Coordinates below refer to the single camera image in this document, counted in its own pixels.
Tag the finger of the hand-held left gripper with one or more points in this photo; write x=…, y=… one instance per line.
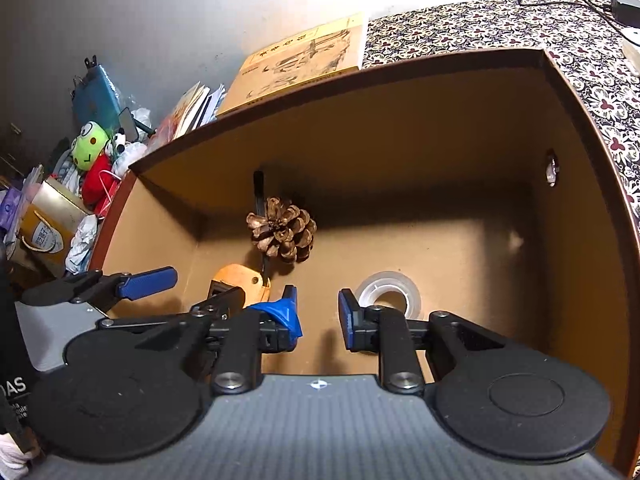
x=262, y=309
x=150, y=280

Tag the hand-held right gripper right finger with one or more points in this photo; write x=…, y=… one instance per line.
x=346, y=320

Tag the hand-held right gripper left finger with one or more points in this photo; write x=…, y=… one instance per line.
x=291, y=317

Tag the orange tape measure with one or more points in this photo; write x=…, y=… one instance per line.
x=237, y=280

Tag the clear adhesive tape roll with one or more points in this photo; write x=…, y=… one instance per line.
x=390, y=290

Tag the brown pinecone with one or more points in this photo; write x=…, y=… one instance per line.
x=282, y=230

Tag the dark brown cardboard box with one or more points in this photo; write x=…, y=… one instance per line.
x=400, y=160

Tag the person's left hand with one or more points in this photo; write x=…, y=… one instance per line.
x=12, y=457

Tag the crumpled white paper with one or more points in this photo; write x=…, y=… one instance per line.
x=85, y=245

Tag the gold paper gift bag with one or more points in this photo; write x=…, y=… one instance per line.
x=50, y=225

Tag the purple package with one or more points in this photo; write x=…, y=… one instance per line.
x=10, y=215

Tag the small panda plush toy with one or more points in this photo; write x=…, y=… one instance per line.
x=117, y=142

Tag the green frog plush toy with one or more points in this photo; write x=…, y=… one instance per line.
x=90, y=150

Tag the stack of books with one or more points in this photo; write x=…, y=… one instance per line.
x=190, y=110

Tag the teal box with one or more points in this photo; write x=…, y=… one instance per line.
x=97, y=95

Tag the yellow illustrated book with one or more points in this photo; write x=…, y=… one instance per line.
x=300, y=65

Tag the white power strip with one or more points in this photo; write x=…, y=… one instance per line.
x=632, y=52

